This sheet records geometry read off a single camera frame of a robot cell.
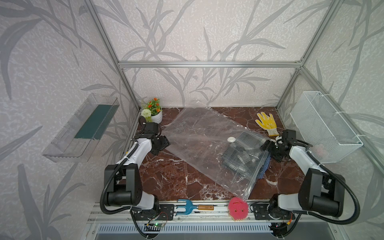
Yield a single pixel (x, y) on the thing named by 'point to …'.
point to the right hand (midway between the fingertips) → (265, 149)
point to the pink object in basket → (319, 149)
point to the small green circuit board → (157, 224)
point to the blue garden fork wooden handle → (189, 207)
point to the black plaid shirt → (247, 154)
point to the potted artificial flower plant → (153, 112)
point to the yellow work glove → (267, 123)
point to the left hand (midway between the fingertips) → (164, 145)
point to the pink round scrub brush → (238, 209)
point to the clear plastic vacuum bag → (203, 136)
